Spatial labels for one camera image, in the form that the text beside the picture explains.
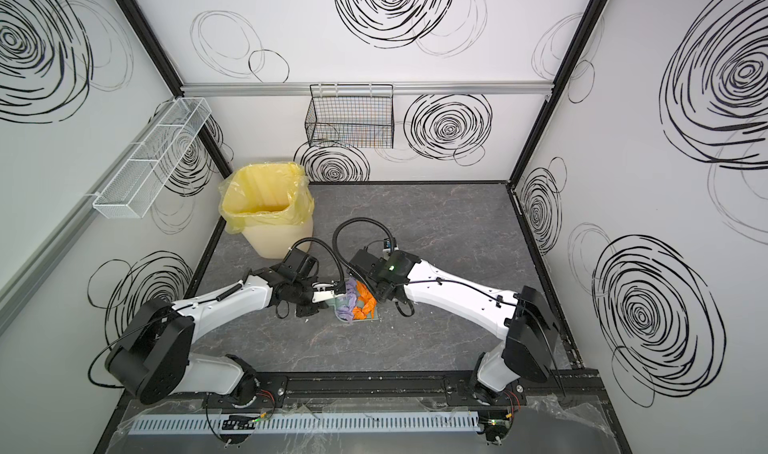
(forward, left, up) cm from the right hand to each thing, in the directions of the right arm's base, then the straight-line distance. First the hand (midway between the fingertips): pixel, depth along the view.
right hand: (390, 291), depth 78 cm
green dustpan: (+1, +10, -11) cm, 15 cm away
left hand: (+3, +19, -11) cm, 22 cm away
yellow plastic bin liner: (+33, +42, +2) cm, 54 cm away
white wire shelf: (+16, +63, +22) cm, 69 cm away
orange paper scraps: (+1, +7, -10) cm, 12 cm away
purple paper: (+1, +13, -11) cm, 17 cm away
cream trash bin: (+17, +37, -2) cm, 40 cm away
